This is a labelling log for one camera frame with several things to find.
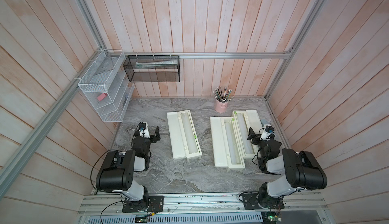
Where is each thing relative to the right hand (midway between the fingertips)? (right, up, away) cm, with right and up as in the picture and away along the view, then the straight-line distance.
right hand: (258, 127), depth 90 cm
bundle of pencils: (-18, +20, +17) cm, 32 cm away
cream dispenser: (-42, -15, -8) cm, 46 cm away
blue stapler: (+8, +3, +9) cm, 12 cm away
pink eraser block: (-90, +18, -8) cm, 93 cm away
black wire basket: (-68, +40, +13) cm, 80 cm away
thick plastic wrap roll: (-15, -10, +1) cm, 18 cm away
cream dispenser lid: (+1, +3, +8) cm, 9 cm away
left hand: (-66, 0, +1) cm, 66 cm away
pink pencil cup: (-19, +13, +17) cm, 29 cm away
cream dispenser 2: (-18, -21, -10) cm, 29 cm away
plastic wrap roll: (-7, -3, +3) cm, 8 cm away
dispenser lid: (-51, -5, 0) cm, 51 cm away
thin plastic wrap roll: (-42, -4, +2) cm, 42 cm away
